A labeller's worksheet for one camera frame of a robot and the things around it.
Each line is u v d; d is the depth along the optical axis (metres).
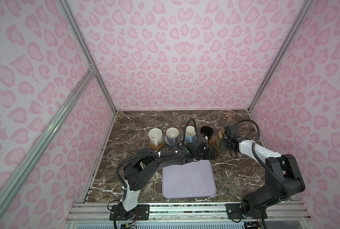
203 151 0.70
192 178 0.84
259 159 0.48
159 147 0.98
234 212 0.73
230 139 0.71
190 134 0.93
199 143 0.66
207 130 0.97
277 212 0.73
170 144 0.98
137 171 0.50
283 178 0.45
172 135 1.02
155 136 1.00
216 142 1.00
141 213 0.73
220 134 0.94
